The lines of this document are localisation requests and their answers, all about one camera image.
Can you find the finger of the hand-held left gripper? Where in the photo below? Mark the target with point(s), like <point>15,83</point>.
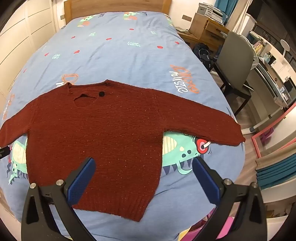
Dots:
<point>4,152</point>

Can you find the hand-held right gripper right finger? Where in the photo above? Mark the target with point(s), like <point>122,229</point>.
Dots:
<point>205,183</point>

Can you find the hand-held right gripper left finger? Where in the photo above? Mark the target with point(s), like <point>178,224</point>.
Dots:
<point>82,179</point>

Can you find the dark red knit sweater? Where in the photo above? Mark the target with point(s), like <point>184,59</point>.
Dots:
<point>104,129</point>

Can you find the pink plastic item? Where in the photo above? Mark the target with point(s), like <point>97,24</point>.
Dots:
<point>222,228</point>

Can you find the stack of teal cloth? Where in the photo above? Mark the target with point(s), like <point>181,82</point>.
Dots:
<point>277,171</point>

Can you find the cream wardrobe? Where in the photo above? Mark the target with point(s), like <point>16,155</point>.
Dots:
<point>20,39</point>

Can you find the white desk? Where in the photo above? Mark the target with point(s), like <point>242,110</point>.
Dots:
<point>272,78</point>

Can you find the blue printed blanket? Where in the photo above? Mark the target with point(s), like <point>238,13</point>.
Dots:
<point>115,58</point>

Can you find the black backpack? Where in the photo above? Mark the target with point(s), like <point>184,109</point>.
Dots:
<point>203,54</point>

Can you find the grey chair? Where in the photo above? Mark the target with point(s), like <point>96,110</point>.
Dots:
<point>233,55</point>

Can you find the wooden cabinet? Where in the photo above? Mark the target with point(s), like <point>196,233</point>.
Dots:
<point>208,30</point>

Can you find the white desk lamp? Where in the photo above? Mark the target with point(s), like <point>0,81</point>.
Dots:
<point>285,46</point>

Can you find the wooden headboard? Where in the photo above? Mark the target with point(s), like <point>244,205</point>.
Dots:
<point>74,9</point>

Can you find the grey storage box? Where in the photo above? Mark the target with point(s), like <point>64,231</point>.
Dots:
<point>211,10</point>

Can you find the teal curtain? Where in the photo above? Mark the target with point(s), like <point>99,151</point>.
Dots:
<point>225,7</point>

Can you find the pink frame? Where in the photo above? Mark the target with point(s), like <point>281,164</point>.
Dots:
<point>256,143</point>

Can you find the wall socket plate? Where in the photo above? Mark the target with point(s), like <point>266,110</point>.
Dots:
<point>186,17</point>

